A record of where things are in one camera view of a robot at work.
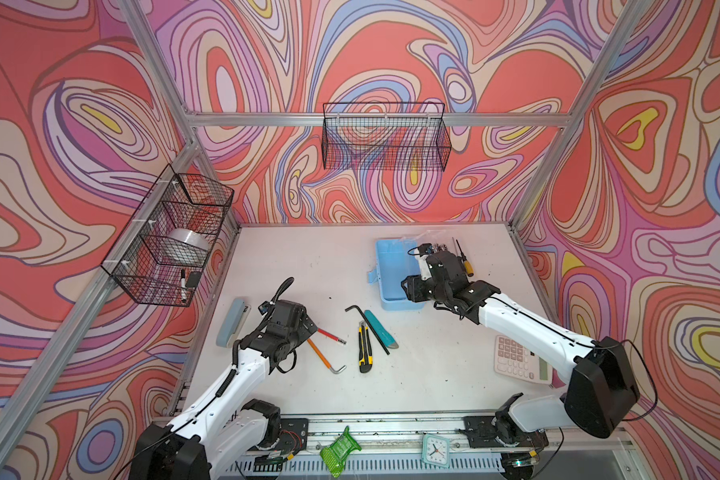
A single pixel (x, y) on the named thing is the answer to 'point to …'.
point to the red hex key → (319, 330)
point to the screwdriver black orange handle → (455, 247)
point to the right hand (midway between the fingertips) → (411, 289)
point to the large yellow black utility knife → (365, 356)
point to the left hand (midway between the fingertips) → (305, 328)
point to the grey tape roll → (189, 237)
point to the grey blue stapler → (234, 323)
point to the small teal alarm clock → (436, 450)
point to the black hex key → (369, 326)
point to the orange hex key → (322, 358)
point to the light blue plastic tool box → (394, 263)
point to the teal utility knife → (381, 331)
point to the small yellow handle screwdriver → (467, 264)
